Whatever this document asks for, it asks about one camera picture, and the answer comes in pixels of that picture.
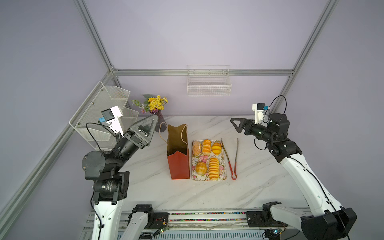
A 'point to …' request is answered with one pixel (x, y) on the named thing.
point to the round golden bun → (201, 168)
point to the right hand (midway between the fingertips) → (236, 123)
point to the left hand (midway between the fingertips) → (157, 119)
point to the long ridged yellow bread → (214, 168)
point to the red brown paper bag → (178, 151)
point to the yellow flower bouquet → (152, 104)
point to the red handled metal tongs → (233, 177)
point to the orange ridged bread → (206, 147)
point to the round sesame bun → (196, 148)
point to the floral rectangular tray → (207, 160)
